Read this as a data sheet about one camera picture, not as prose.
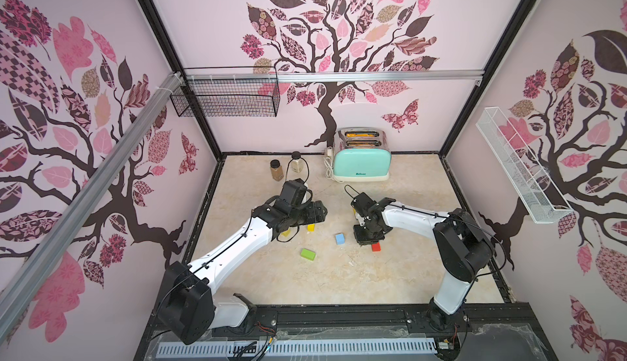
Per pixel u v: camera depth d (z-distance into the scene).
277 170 1.04
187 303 0.40
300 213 0.68
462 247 0.47
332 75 0.93
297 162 1.08
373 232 0.77
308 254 0.87
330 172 1.04
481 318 0.75
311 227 0.94
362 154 1.00
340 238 0.90
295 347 0.70
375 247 0.89
